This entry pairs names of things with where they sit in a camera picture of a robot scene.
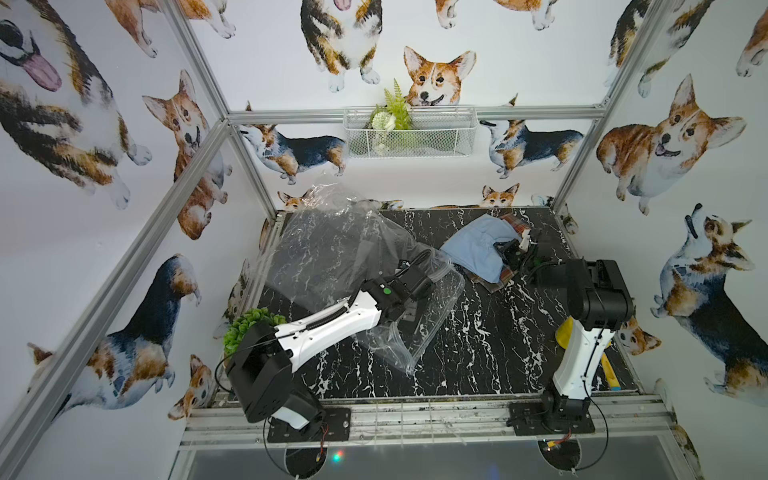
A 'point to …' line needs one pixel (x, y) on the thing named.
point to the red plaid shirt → (487, 283)
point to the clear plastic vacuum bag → (334, 244)
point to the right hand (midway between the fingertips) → (491, 238)
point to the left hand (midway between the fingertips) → (408, 301)
